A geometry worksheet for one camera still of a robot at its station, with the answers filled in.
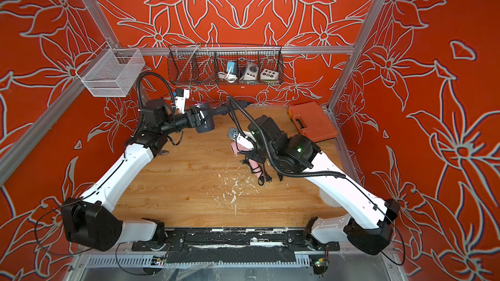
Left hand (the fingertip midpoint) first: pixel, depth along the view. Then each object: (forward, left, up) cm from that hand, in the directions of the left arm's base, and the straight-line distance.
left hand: (208, 110), depth 72 cm
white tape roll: (-19, -52, -34) cm, 65 cm away
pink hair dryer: (-5, -18, -30) cm, 36 cm away
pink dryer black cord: (-14, -24, -26) cm, 38 cm away
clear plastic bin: (+24, +52, -2) cm, 58 cm away
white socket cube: (+30, -23, -4) cm, 39 cm away
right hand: (-11, -15, -2) cm, 19 cm away
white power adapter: (+28, -15, -1) cm, 32 cm away
